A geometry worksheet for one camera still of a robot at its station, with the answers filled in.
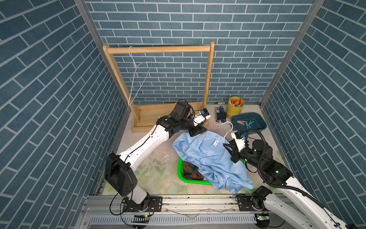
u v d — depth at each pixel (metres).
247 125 1.06
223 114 1.09
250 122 1.08
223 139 0.71
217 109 1.15
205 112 0.63
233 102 1.06
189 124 0.64
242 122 1.08
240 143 0.61
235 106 1.05
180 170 0.77
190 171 0.76
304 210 0.45
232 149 0.66
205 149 0.78
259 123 1.07
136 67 0.95
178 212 0.72
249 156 0.55
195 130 0.66
